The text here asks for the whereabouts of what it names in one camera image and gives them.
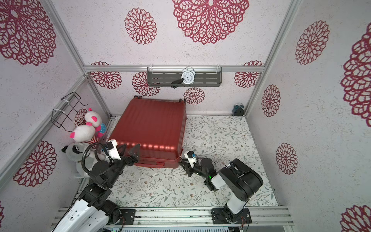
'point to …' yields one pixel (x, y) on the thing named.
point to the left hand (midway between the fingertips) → (134, 145)
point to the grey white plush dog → (74, 152)
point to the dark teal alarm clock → (238, 110)
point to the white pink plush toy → (93, 119)
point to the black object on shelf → (178, 81)
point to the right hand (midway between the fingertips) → (180, 160)
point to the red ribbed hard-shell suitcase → (158, 125)
